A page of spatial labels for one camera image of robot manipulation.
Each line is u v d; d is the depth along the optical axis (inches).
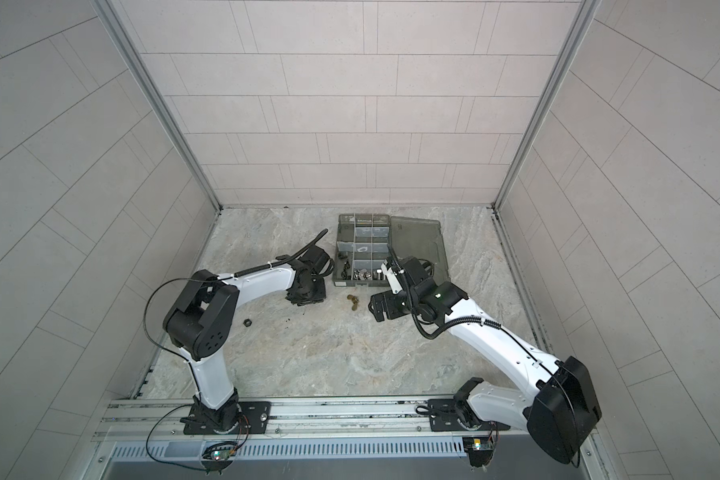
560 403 14.8
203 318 19.0
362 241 41.5
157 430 27.2
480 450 26.7
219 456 25.3
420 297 22.7
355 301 35.7
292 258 26.6
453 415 27.9
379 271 36.9
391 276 24.8
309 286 29.7
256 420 27.9
